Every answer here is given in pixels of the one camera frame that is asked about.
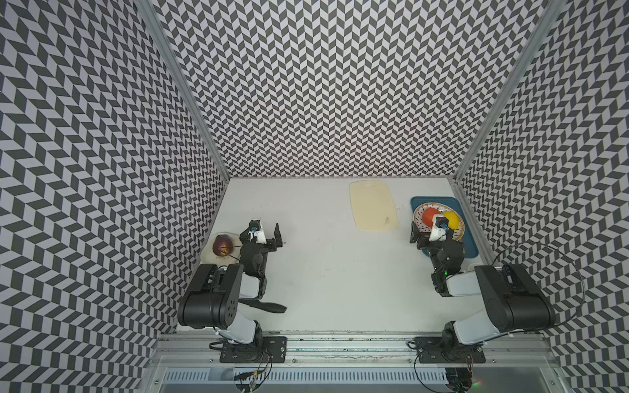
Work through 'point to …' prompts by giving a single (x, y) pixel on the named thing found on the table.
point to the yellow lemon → (454, 222)
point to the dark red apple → (223, 245)
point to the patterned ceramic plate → (421, 226)
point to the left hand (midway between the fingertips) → (264, 225)
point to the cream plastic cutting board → (373, 209)
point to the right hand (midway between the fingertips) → (425, 224)
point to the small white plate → (208, 256)
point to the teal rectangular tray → (468, 241)
